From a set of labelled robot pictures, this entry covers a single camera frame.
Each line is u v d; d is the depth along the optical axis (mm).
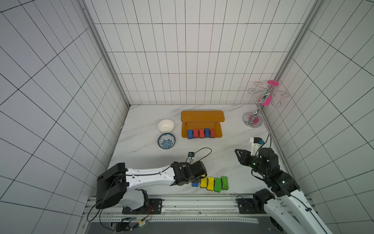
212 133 999
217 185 783
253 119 1100
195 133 983
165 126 1029
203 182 795
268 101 914
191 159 712
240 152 743
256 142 650
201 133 986
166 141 974
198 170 590
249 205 726
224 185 786
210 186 776
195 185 797
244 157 636
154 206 730
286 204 488
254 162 618
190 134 979
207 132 995
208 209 727
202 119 923
